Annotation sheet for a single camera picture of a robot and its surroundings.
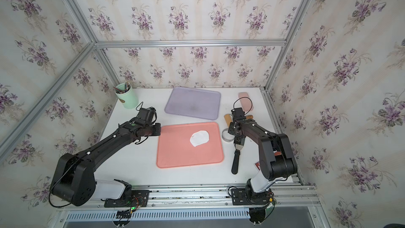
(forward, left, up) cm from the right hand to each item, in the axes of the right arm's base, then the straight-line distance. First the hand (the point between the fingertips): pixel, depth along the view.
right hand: (236, 130), depth 95 cm
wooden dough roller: (+9, +4, 0) cm, 10 cm away
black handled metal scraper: (-7, -1, -5) cm, 9 cm away
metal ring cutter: (-6, +6, -2) cm, 9 cm away
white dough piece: (-4, +23, -1) cm, 23 cm away
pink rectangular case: (+25, -10, -2) cm, 27 cm away
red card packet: (-20, -9, 0) cm, 22 cm away
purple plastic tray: (+23, +28, -1) cm, 36 cm away
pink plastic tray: (-10, +37, -5) cm, 39 cm away
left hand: (-4, +44, +7) cm, 45 cm away
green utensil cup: (+19, +71, +14) cm, 75 cm away
